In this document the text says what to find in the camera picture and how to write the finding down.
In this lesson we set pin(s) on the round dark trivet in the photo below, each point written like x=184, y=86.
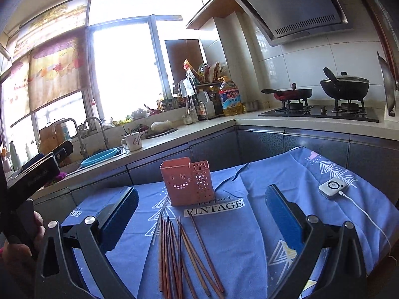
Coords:
x=157, y=134

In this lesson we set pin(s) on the blue basin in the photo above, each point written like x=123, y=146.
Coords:
x=100, y=156

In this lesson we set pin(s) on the cooking oil bottle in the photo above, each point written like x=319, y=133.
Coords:
x=230, y=97

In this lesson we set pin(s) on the dark lower cabinets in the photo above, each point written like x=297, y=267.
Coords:
x=373, y=159

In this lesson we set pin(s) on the person's left hand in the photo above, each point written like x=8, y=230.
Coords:
x=18, y=257

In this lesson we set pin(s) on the white square device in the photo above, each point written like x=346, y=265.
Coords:
x=331, y=188

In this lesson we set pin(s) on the white mug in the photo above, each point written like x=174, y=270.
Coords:
x=132, y=142

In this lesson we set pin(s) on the black condiment rack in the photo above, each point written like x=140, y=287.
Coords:
x=210, y=92

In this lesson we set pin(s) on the pink perforated utensil holder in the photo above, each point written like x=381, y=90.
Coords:
x=187, y=182

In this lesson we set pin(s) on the white plastic jug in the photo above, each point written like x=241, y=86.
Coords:
x=206, y=106

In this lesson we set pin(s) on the black wok with lid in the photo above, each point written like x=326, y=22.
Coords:
x=344, y=87

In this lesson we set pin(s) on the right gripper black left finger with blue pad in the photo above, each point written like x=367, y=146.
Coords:
x=57, y=272

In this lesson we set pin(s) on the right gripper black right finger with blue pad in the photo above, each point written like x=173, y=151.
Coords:
x=343, y=274

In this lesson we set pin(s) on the wooden cutting board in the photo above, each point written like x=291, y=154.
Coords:
x=50, y=138

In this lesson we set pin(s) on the range hood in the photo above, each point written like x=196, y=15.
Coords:
x=284, y=21

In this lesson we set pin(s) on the black gas stove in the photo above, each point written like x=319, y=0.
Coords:
x=340, y=110

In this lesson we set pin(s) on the white cloth lump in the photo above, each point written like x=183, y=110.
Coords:
x=161, y=126

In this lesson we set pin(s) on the blue printed tablecloth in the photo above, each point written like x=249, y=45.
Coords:
x=243, y=241

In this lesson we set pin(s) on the brown wooden chopstick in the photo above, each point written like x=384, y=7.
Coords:
x=210, y=263
x=206, y=274
x=180, y=255
x=193, y=260
x=166, y=269
x=175, y=269
x=160, y=258
x=186, y=276

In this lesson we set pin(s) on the patterned roller blind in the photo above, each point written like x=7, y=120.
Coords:
x=49, y=72

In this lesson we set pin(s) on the red frying pan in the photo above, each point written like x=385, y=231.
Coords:
x=289, y=95

